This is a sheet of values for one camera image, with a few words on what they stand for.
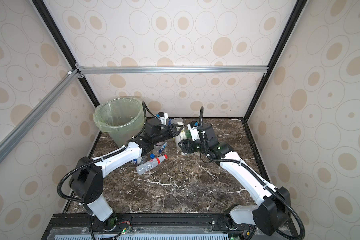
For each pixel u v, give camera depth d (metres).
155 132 0.65
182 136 0.78
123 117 1.03
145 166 0.87
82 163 0.47
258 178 0.44
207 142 0.57
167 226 0.73
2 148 0.53
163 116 0.76
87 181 0.45
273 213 0.39
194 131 0.68
